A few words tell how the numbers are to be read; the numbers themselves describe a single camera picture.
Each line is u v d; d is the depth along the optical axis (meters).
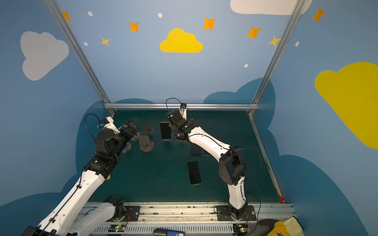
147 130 1.08
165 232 0.66
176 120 0.65
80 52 0.85
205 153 0.57
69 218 0.40
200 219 0.74
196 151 0.98
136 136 0.65
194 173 0.89
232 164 0.49
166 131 0.98
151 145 1.01
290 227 0.69
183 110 0.75
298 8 0.69
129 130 0.64
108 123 0.62
